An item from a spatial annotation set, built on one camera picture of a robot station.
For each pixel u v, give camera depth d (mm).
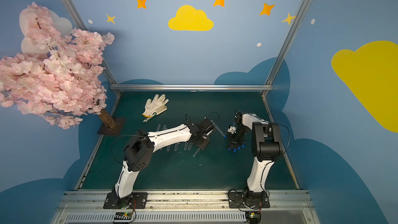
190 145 929
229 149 907
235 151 907
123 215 726
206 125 732
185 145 929
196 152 883
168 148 584
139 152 507
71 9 767
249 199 680
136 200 743
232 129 883
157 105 1134
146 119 1044
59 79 571
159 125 1017
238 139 841
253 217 733
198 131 666
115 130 997
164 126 1013
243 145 920
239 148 925
